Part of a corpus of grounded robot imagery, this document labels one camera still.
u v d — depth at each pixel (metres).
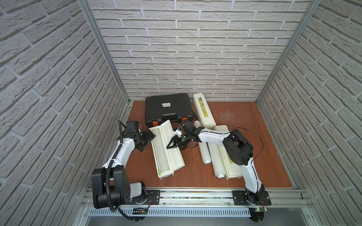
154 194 0.75
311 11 0.70
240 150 0.54
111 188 0.40
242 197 0.74
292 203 0.73
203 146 0.90
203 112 1.00
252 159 0.57
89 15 0.73
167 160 0.80
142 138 0.75
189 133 0.76
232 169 0.76
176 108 1.07
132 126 0.68
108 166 0.42
